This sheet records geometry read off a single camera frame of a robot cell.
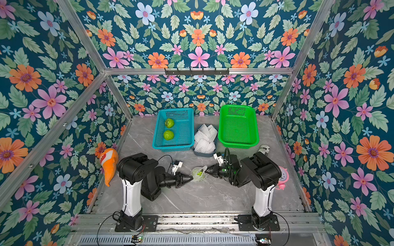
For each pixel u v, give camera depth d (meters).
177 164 0.86
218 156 0.88
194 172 0.85
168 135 1.01
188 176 0.85
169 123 1.08
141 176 0.55
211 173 0.84
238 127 1.15
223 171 0.82
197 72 0.93
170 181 0.79
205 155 0.97
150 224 0.74
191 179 0.85
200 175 0.82
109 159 0.88
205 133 1.01
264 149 0.98
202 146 0.97
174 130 1.11
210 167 0.87
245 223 0.73
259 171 0.51
